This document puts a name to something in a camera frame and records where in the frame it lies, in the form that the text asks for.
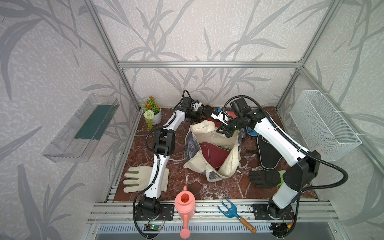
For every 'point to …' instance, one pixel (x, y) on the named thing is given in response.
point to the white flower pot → (157, 118)
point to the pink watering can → (185, 205)
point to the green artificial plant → (150, 109)
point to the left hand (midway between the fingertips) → (206, 116)
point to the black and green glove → (267, 179)
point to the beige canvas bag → (205, 131)
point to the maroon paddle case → (214, 154)
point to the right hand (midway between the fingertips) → (218, 128)
